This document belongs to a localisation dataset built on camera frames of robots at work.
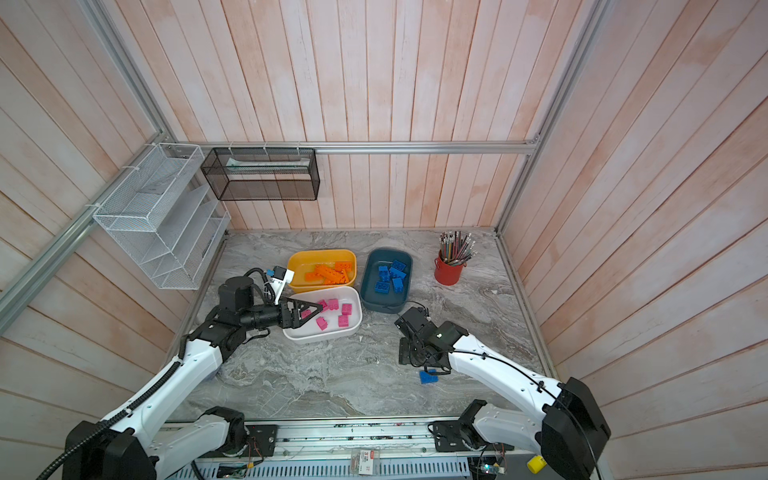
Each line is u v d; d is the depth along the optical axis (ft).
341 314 3.14
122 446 1.26
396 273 3.42
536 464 2.26
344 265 3.52
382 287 3.31
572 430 1.29
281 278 2.30
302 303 2.22
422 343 2.01
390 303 3.22
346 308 3.13
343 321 3.04
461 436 2.14
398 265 3.51
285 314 2.20
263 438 2.41
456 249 3.22
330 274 3.32
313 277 3.42
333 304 3.21
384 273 3.34
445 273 3.35
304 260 3.53
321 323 2.98
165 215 2.39
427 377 2.69
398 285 3.30
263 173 3.42
